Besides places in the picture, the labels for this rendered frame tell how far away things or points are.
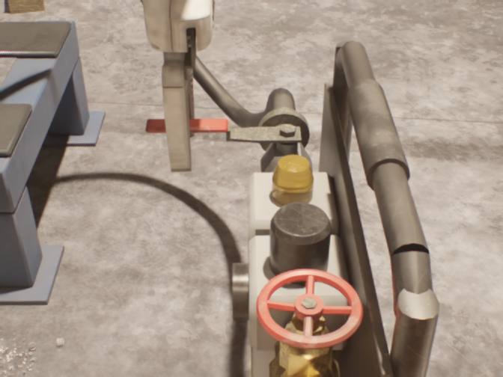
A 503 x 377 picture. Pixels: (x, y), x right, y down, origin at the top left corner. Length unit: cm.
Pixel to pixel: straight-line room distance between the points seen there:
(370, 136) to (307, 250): 10
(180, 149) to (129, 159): 87
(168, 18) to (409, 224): 28
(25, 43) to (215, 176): 46
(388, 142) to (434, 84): 135
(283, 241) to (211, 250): 76
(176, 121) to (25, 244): 60
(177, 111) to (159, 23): 8
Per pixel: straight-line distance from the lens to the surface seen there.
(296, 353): 51
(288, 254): 55
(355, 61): 66
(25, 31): 154
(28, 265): 125
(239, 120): 117
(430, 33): 217
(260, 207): 65
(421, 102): 180
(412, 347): 45
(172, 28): 62
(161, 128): 72
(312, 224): 56
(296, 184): 64
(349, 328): 48
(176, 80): 65
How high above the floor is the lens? 86
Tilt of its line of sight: 36 degrees down
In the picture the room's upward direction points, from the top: straight up
